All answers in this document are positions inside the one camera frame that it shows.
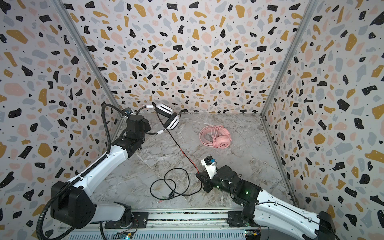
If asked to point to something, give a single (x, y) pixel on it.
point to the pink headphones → (222, 138)
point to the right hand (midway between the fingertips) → (194, 173)
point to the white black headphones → (163, 111)
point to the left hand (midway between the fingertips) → (142, 117)
